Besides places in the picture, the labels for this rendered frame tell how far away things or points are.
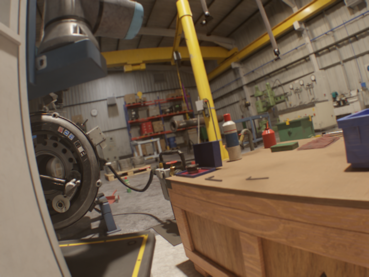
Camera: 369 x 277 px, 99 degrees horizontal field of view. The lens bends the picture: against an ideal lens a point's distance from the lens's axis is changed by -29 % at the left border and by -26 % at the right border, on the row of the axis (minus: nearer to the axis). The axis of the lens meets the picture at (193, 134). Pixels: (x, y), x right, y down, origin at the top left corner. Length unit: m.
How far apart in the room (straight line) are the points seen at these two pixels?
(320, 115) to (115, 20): 5.84
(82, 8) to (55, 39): 0.14
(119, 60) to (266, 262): 12.92
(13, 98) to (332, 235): 0.57
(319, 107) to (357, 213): 5.85
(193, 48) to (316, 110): 3.66
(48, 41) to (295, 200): 0.68
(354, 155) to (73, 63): 0.70
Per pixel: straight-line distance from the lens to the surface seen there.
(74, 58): 0.56
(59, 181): 1.38
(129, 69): 13.00
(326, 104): 6.48
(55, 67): 0.58
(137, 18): 0.78
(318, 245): 0.46
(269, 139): 1.22
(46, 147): 1.53
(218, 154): 0.88
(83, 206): 1.41
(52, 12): 0.68
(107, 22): 0.73
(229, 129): 1.01
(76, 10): 0.67
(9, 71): 0.36
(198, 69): 4.72
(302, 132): 3.48
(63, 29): 0.62
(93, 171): 1.38
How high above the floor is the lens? 0.62
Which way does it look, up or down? 1 degrees up
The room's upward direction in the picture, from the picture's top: 12 degrees counter-clockwise
